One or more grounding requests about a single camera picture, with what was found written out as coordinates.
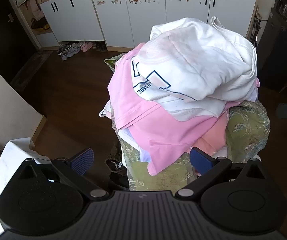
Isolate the white navy-print shirt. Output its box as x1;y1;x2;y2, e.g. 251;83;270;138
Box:
131;16;259;118

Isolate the wooden coat niche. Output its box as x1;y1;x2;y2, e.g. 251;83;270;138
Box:
12;0;59;51

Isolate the white garment with black trim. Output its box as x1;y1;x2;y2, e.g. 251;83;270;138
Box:
99;101;114;118

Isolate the pink slipper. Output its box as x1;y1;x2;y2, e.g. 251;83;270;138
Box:
80;41;93;53

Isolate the black sideboard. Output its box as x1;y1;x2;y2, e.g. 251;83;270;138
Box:
255;0;287;92

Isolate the black metal rack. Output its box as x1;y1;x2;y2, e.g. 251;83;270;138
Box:
250;7;263;46

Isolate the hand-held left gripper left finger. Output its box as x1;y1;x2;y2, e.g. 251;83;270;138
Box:
21;148;109;201

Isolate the hanging pink coat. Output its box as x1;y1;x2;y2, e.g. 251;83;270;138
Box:
30;0;45;21

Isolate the dark shoe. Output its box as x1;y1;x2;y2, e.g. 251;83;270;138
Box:
94;41;107;53

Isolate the dark fringed cloth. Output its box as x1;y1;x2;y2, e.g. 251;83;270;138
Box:
105;142;129;191

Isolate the grey sneaker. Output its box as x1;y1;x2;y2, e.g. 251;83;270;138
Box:
62;44;81;61
58;43;72;55

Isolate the pale lilac garment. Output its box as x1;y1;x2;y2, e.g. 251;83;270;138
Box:
120;127;152;163

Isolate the long white cabinet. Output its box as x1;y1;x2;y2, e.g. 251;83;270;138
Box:
37;0;258;52

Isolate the black door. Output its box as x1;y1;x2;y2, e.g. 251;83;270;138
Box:
0;0;43;87

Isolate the dark door mat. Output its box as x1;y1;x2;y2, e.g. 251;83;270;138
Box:
10;50;54;92

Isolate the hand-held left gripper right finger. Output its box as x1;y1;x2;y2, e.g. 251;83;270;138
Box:
176;147;259;200

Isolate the salmon pink garment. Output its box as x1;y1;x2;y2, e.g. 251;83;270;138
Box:
196;112;231;155

